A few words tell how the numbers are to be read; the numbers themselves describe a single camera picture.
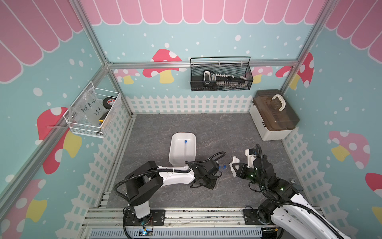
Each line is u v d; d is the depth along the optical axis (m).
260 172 0.54
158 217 0.75
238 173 0.66
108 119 0.66
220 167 0.93
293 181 0.85
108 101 0.80
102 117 0.65
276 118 1.02
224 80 0.88
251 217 0.74
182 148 1.00
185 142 1.03
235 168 0.74
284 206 0.52
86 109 0.67
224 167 0.92
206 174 0.67
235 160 0.76
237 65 0.90
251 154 0.67
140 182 0.48
